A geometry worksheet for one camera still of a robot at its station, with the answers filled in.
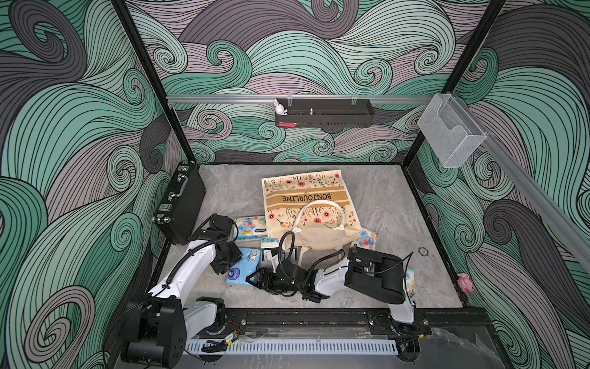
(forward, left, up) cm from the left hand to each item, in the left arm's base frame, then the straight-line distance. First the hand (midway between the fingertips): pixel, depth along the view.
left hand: (237, 260), depth 82 cm
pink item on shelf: (+44, -17, +28) cm, 55 cm away
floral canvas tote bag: (+18, -29, +8) cm, 35 cm away
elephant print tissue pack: (+13, -5, +1) cm, 14 cm away
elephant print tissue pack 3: (-7, -61, +1) cm, 62 cm away
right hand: (-9, -5, -1) cm, 11 cm away
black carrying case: (+14, +20, +15) cm, 29 cm away
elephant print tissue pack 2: (+9, -50, 0) cm, 51 cm away
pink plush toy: (-6, -83, -4) cm, 83 cm away
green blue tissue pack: (+6, -12, +3) cm, 14 cm away
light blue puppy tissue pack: (-1, -5, 0) cm, 5 cm away
